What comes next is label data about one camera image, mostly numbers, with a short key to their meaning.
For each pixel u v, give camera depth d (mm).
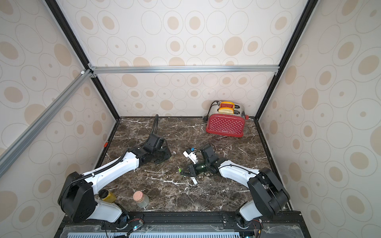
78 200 413
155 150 677
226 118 972
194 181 871
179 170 783
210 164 668
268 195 431
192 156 761
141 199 717
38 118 621
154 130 1122
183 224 734
